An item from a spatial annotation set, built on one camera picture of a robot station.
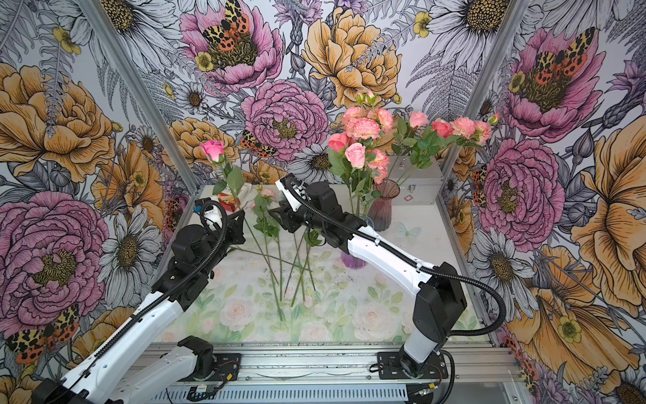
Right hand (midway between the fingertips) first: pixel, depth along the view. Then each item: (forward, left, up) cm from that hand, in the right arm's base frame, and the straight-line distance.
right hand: (276, 213), depth 74 cm
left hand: (-1, +9, -2) cm, 9 cm away
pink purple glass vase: (-2, -23, -26) cm, 35 cm away
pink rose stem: (+20, -47, +3) cm, 51 cm away
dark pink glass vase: (+18, -36, -21) cm, 45 cm away
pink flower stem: (+23, +12, -25) cm, 37 cm away
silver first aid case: (+27, -52, -18) cm, 61 cm away
